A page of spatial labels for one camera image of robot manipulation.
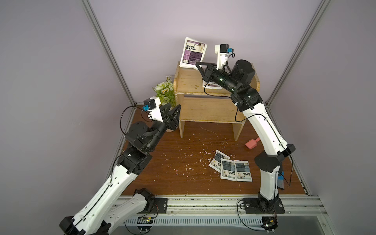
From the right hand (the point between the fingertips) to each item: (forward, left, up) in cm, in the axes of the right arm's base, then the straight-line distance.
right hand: (200, 56), depth 56 cm
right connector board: (-48, -35, -62) cm, 86 cm away
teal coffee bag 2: (-23, -17, -58) cm, 65 cm away
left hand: (-15, +9, -13) cm, 21 cm away
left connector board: (-50, +28, -62) cm, 84 cm away
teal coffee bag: (-20, -10, -58) cm, 63 cm away
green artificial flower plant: (+11, +20, -28) cm, 37 cm away
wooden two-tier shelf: (+11, +3, -38) cm, 40 cm away
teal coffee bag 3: (-24, -26, -58) cm, 68 cm away
